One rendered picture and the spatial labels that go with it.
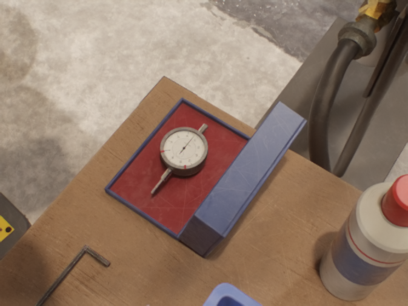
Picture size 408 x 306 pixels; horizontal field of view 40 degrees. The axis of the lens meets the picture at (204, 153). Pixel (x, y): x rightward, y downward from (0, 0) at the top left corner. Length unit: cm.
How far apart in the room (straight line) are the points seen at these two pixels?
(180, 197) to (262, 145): 14
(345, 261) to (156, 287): 21
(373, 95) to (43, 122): 73
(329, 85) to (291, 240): 26
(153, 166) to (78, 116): 64
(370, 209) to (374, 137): 82
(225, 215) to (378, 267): 15
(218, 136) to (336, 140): 60
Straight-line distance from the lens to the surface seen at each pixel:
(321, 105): 82
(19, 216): 87
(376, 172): 126
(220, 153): 70
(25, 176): 127
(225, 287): 52
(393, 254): 50
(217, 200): 55
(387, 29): 102
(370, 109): 100
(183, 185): 68
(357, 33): 86
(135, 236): 66
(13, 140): 132
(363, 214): 49
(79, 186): 70
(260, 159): 57
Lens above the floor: 109
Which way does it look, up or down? 62 degrees down
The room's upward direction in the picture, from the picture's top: straight up
